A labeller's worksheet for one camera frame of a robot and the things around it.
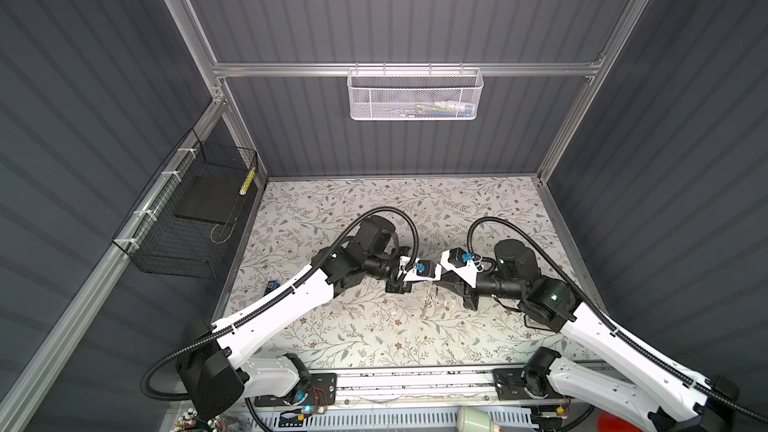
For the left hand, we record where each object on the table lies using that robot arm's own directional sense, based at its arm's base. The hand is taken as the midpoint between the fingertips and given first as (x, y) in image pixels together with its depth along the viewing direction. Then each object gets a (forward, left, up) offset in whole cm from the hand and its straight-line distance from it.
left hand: (430, 270), depth 69 cm
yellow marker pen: (+27, +48, +4) cm, 55 cm away
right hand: (-2, -2, -1) cm, 3 cm away
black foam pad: (+18, +52, +8) cm, 56 cm away
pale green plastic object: (-28, -7, -16) cm, 33 cm away
